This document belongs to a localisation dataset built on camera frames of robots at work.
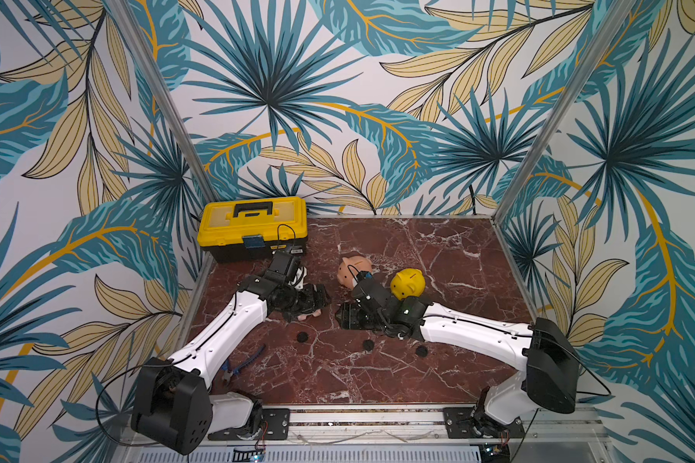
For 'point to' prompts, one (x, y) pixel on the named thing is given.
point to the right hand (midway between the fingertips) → (341, 316)
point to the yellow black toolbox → (251, 230)
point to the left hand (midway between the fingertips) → (318, 308)
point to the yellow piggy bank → (407, 283)
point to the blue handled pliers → (228, 371)
